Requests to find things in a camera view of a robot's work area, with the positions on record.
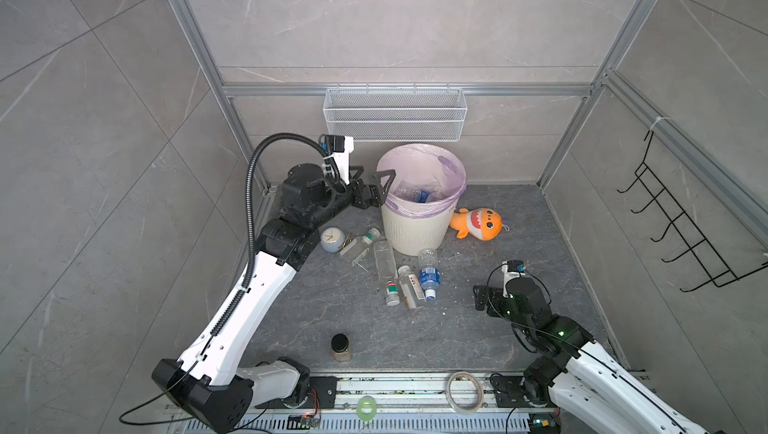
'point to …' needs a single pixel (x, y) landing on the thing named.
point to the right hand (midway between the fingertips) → (487, 287)
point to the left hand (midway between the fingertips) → (377, 165)
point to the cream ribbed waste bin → (410, 235)
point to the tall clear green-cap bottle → (388, 271)
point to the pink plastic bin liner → (423, 164)
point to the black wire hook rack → (679, 221)
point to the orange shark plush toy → (481, 224)
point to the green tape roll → (366, 408)
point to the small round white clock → (331, 238)
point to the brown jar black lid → (340, 344)
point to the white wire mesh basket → (396, 114)
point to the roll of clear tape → (479, 402)
